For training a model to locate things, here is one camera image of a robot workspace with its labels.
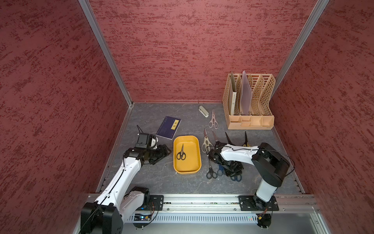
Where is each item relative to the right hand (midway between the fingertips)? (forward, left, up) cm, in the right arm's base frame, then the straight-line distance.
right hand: (240, 175), depth 81 cm
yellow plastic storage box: (+8, +28, -1) cm, 29 cm away
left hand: (+8, +42, +8) cm, 44 cm away
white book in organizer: (+41, +1, +25) cm, 48 cm away
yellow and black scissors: (+21, -9, -2) cm, 23 cm away
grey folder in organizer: (+57, -16, +9) cm, 60 cm away
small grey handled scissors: (+2, +17, -3) cm, 17 cm away
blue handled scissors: (+3, +10, -1) cm, 11 cm away
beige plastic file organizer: (+41, -24, +3) cm, 48 cm away
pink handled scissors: (+40, +10, -1) cm, 42 cm away
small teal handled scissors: (-1, +1, -3) cm, 3 cm away
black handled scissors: (+23, +2, -3) cm, 23 cm away
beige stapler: (+49, +18, 0) cm, 52 cm away
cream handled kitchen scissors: (+20, +17, -1) cm, 26 cm away
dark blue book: (+35, +45, -1) cm, 57 cm away
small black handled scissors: (+14, +35, -1) cm, 37 cm away
